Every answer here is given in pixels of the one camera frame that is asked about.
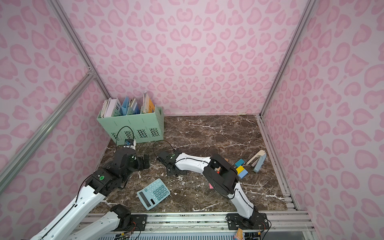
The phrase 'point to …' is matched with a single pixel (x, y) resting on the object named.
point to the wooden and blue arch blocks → (257, 160)
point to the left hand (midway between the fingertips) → (141, 154)
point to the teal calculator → (153, 193)
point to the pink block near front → (210, 186)
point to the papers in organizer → (111, 107)
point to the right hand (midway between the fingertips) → (175, 172)
